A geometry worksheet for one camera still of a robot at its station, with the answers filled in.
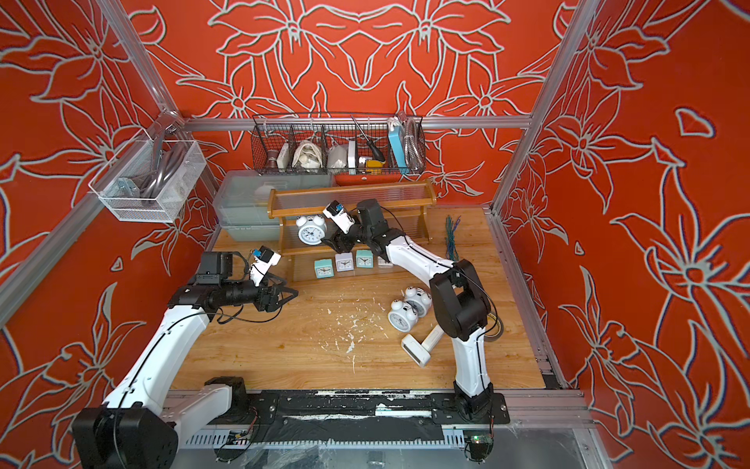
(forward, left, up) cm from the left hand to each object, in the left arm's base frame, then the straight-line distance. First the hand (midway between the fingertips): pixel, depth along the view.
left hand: (289, 285), depth 76 cm
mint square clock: (+19, -18, -13) cm, 29 cm away
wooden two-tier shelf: (+22, -31, +10) cm, 39 cm away
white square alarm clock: (+17, -12, -13) cm, 24 cm away
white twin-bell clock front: (+18, -3, +3) cm, 18 cm away
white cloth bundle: (+38, +1, +15) cm, 41 cm away
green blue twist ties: (+31, -50, -17) cm, 61 cm away
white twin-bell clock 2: (+3, -36, -10) cm, 37 cm away
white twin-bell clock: (-2, -31, -10) cm, 33 cm away
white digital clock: (-10, -35, -14) cm, 39 cm away
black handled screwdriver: (+46, -19, +14) cm, 52 cm away
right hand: (+18, -7, +2) cm, 19 cm away
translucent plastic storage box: (+31, +25, +1) cm, 40 cm away
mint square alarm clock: (+14, -5, -13) cm, 19 cm away
